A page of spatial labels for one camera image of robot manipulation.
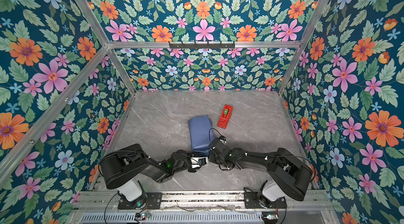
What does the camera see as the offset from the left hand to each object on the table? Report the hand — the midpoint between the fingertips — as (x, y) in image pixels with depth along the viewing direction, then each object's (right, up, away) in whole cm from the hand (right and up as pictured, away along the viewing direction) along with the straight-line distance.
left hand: (205, 153), depth 85 cm
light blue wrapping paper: (-2, +10, +5) cm, 12 cm away
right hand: (+1, -2, +1) cm, 2 cm away
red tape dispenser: (+12, +18, +14) cm, 26 cm away
